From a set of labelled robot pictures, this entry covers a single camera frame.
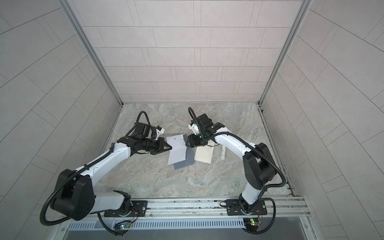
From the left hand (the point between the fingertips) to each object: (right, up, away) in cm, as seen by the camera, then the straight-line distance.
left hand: (174, 146), depth 79 cm
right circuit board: (+38, -33, -10) cm, 51 cm away
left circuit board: (-20, -32, -14) cm, 40 cm away
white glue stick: (+27, -8, +10) cm, 30 cm away
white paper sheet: (+1, -4, +5) cm, 6 cm away
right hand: (+7, 0, +4) cm, 8 cm away
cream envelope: (+16, -7, +12) cm, 21 cm away
